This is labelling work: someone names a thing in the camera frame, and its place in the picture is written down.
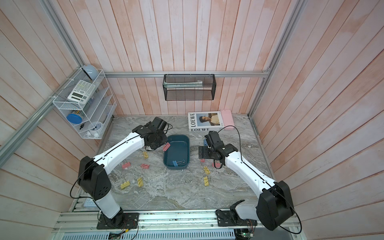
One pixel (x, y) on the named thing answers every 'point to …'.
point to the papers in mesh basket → (169, 85)
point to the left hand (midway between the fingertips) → (163, 142)
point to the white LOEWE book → (201, 120)
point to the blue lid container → (74, 118)
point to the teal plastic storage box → (177, 155)
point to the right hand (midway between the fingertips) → (206, 150)
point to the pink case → (227, 119)
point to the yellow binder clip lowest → (206, 183)
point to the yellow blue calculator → (89, 202)
